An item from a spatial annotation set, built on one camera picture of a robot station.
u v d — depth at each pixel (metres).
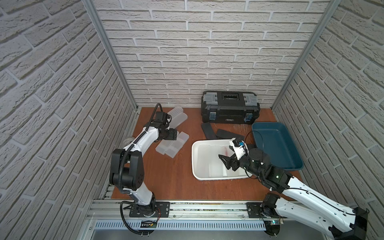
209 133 1.04
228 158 0.62
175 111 1.15
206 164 0.87
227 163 0.64
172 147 0.95
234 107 0.98
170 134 0.83
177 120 1.12
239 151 0.61
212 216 0.73
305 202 0.48
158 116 0.73
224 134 1.06
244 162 0.62
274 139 1.09
